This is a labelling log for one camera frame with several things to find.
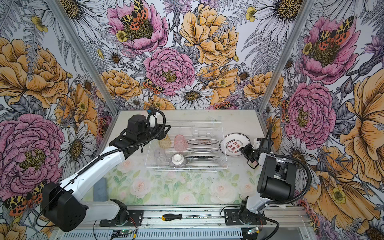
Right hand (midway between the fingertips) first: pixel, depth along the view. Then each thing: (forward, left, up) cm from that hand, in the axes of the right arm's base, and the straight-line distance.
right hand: (239, 151), depth 94 cm
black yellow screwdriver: (-33, +40, -1) cm, 52 cm away
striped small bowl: (-7, +37, +4) cm, 38 cm away
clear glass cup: (-6, +47, +6) cm, 48 cm away
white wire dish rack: (+1, +26, +7) cm, 27 cm away
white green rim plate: (+1, +23, +3) cm, 23 cm away
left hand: (+2, +42, +21) cm, 47 cm away
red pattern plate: (+7, +4, -3) cm, 9 cm away
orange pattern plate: (+8, +23, 0) cm, 24 cm away
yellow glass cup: (+5, +46, +4) cm, 46 cm away
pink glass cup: (+4, +36, +6) cm, 37 cm away
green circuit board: (-39, +63, -4) cm, 74 cm away
